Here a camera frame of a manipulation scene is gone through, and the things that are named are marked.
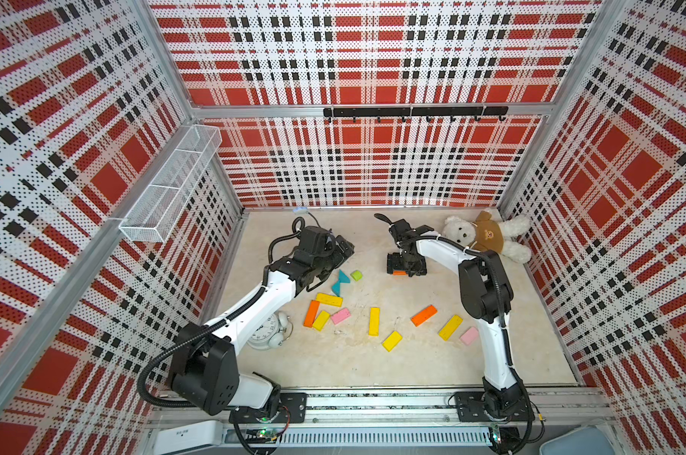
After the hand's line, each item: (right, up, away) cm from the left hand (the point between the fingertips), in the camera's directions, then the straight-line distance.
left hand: (349, 253), depth 84 cm
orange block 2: (+16, -7, +8) cm, 20 cm away
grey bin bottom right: (+60, -44, -17) cm, 76 cm away
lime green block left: (+2, -9, +16) cm, 19 cm away
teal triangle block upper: (-3, -10, +14) cm, 18 cm away
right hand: (+20, -7, +15) cm, 26 cm away
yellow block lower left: (-9, -22, +5) cm, 24 cm away
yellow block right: (+32, -24, +4) cm, 40 cm away
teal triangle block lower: (-5, -13, +13) cm, 19 cm away
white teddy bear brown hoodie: (+50, +6, +18) cm, 54 cm away
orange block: (-13, -20, +7) cm, 25 cm away
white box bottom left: (-38, -41, -20) cm, 60 cm away
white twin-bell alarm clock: (-23, -24, -1) cm, 33 cm away
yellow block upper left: (-7, -16, +9) cm, 20 cm away
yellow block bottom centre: (+13, -27, +2) cm, 30 cm away
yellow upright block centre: (+8, -22, +4) cm, 24 cm away
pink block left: (-3, -21, +7) cm, 22 cm away
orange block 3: (+24, -21, +6) cm, 32 cm away
